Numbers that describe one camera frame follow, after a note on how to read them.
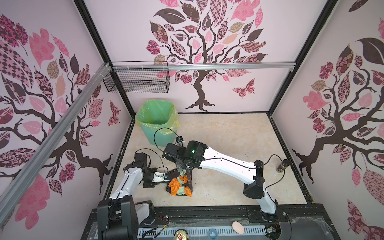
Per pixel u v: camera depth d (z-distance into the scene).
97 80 0.78
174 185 0.82
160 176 0.73
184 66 0.95
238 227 0.70
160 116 1.02
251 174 0.45
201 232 0.70
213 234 0.70
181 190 0.80
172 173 0.88
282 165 0.84
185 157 0.47
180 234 0.60
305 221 0.72
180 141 0.64
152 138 1.01
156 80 0.79
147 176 0.71
